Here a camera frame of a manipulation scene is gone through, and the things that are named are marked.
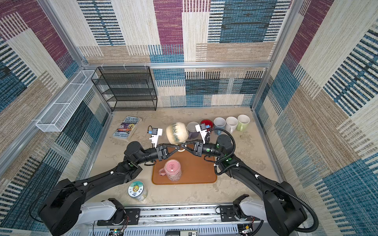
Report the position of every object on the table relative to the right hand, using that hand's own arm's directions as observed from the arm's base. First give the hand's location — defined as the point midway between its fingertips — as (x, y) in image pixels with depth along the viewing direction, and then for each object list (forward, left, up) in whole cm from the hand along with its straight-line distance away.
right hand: (182, 148), depth 69 cm
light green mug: (+27, -39, -17) cm, 51 cm away
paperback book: (+30, +40, -23) cm, 55 cm away
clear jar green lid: (-13, +23, -18) cm, 32 cm away
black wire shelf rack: (+55, +41, -7) cm, 69 cm away
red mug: (+30, -16, -19) cm, 39 cm away
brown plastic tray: (0, -6, -24) cm, 25 cm away
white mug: (+29, -32, -19) cm, 47 cm away
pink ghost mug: (-4, +6, -15) cm, 17 cm away
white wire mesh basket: (+13, +59, +8) cm, 61 cm away
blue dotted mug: (+29, -24, -18) cm, 42 cm away
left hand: (0, +1, +1) cm, 1 cm away
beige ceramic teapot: (+3, +2, +8) cm, 9 cm away
